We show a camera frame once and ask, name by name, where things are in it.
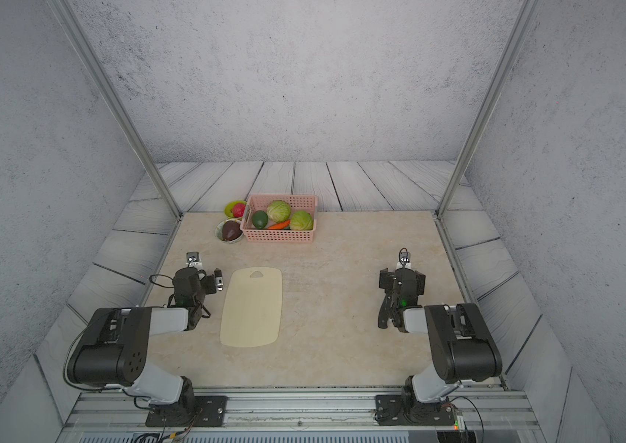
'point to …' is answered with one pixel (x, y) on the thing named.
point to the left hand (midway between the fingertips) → (207, 269)
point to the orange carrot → (280, 225)
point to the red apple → (238, 209)
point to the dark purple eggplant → (231, 231)
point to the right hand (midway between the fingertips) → (404, 268)
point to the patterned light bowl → (219, 232)
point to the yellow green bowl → (227, 209)
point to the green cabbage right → (301, 221)
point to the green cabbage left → (278, 211)
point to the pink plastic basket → (296, 202)
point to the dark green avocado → (259, 219)
